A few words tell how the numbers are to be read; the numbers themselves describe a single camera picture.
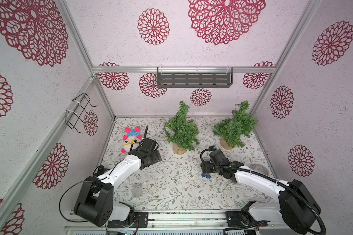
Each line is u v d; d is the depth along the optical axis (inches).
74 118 29.9
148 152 26.3
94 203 16.5
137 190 32.8
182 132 30.8
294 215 16.1
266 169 34.5
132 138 38.4
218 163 26.1
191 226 28.7
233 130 32.2
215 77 36.8
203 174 35.0
